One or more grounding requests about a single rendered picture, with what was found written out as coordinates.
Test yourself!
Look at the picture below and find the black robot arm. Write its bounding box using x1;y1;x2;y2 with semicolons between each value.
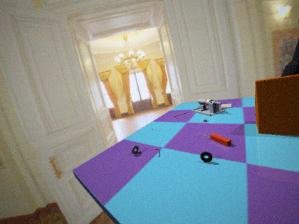
281;40;299;77

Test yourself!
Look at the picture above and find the red-handled screwdriver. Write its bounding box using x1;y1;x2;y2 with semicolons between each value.
199;132;231;146

